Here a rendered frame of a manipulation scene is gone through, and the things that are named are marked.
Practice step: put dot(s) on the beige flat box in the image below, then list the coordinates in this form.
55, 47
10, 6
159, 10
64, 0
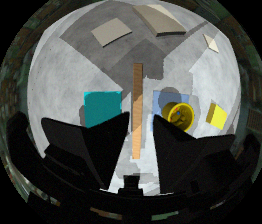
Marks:
159, 20

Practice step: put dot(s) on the yellow rectangular block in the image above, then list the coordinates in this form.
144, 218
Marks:
216, 116

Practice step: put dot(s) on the cream flat rectangular slab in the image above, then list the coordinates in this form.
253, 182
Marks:
110, 31

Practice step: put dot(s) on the olive-yellow cup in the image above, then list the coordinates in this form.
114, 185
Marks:
183, 120

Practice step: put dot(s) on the cream flat rectangular block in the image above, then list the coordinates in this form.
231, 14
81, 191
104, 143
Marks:
210, 43

